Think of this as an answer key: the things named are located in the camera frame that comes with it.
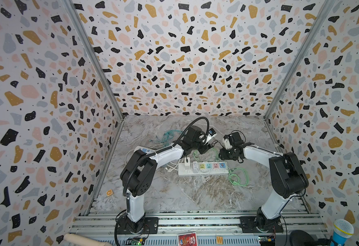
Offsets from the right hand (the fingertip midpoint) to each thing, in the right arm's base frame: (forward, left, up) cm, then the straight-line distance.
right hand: (222, 154), depth 97 cm
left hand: (+1, +8, +13) cm, 15 cm away
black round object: (-42, -31, -4) cm, 53 cm away
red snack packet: (-45, +20, 0) cm, 49 cm away
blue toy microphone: (-43, -32, +23) cm, 58 cm away
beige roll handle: (-46, +69, 0) cm, 84 cm away
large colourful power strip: (-9, +10, 0) cm, 14 cm away
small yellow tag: (-44, +6, -2) cm, 45 cm away
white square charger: (-10, +22, +6) cm, 25 cm away
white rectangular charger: (-12, +17, +5) cm, 22 cm away
